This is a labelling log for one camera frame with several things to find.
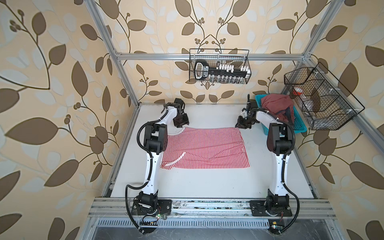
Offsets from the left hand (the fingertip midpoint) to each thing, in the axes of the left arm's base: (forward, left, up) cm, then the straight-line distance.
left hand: (188, 122), depth 105 cm
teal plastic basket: (-4, -74, +5) cm, 74 cm away
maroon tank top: (+13, -66, +5) cm, 68 cm away
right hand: (0, -36, -3) cm, 36 cm away
